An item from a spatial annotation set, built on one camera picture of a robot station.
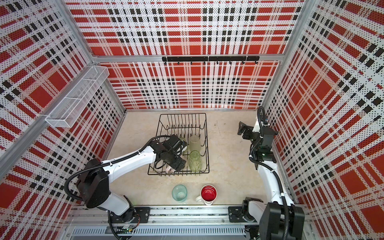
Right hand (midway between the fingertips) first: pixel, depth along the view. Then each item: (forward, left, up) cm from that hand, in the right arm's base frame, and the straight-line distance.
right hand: (248, 124), depth 80 cm
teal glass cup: (-29, +38, -24) cm, 53 cm away
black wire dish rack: (+12, +32, -19) cm, 39 cm away
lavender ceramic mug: (-19, +43, -14) cm, 49 cm away
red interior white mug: (-29, +22, -26) cm, 44 cm away
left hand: (-15, +39, -17) cm, 45 cm away
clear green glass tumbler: (-15, +29, -14) cm, 36 cm away
